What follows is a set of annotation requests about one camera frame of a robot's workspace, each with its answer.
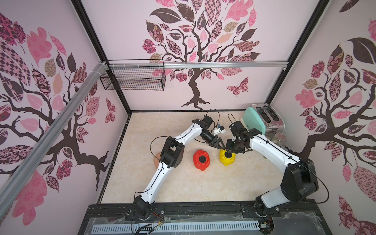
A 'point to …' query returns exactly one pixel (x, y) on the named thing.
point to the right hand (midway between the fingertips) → (229, 148)
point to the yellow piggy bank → (225, 161)
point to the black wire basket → (145, 75)
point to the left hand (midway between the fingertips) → (221, 149)
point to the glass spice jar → (279, 139)
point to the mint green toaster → (264, 117)
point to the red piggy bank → (199, 165)
